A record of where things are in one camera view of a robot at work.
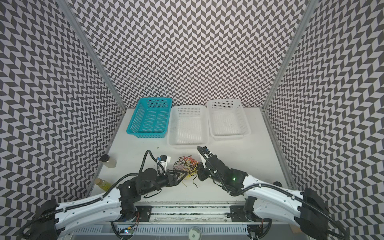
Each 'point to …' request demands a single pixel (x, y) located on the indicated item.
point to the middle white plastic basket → (188, 126)
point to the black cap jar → (108, 162)
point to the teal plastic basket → (152, 118)
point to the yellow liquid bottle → (103, 184)
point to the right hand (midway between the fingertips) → (196, 164)
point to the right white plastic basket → (228, 119)
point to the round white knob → (195, 233)
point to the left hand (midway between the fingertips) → (185, 175)
